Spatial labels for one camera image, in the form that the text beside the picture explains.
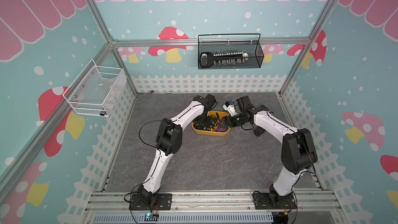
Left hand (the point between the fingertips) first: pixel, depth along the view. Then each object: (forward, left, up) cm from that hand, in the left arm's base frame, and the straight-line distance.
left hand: (200, 125), depth 96 cm
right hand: (-3, -14, +6) cm, 15 cm away
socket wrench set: (+26, -4, +30) cm, 40 cm away
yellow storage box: (+10, -7, 0) cm, 12 cm away
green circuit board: (-47, +23, -8) cm, 53 cm away
